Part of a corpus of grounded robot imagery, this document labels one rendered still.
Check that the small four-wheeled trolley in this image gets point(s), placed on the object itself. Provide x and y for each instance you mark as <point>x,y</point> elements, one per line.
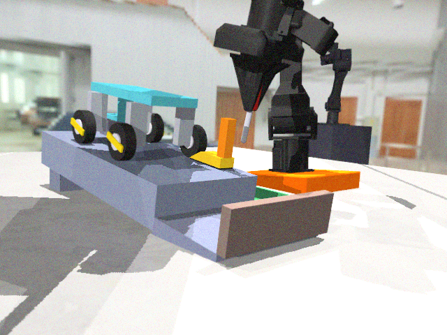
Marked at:
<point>141,126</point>

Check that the red-headed pin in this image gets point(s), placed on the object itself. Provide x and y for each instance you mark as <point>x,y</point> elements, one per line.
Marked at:
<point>248,121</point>

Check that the yellow wheel chock with orange handle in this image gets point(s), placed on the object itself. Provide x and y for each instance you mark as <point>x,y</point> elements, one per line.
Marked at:
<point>222,159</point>

